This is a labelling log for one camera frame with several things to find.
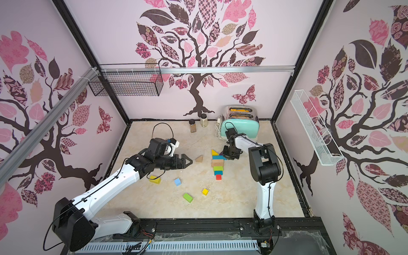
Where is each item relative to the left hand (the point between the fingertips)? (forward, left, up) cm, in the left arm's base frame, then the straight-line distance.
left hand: (185, 166), depth 77 cm
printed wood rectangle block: (+10, -17, -16) cm, 25 cm away
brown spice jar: (+38, -1, -11) cm, 39 cm away
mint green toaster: (+34, -35, 0) cm, 48 cm away
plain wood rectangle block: (+13, -18, -17) cm, 27 cm away
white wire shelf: (+16, -67, +9) cm, 70 cm away
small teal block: (+4, -18, -17) cm, 25 cm away
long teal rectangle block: (+15, -18, -17) cm, 29 cm away
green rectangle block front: (-10, 0, -17) cm, 19 cm away
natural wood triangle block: (+13, -6, -16) cm, 22 cm away
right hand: (+14, -24, -17) cm, 32 cm away
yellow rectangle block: (-11, +10, +8) cm, 17 cm away
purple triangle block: (+17, -20, -16) cm, 31 cm away
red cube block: (+1, -18, -17) cm, 24 cm away
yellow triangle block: (+18, -15, -16) cm, 28 cm away
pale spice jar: (+41, -9, -11) cm, 43 cm away
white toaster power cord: (+34, -19, -9) cm, 40 cm away
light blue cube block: (-2, +6, -16) cm, 17 cm away
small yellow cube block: (-7, -10, -15) cm, 20 cm away
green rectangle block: (+7, -18, -17) cm, 26 cm away
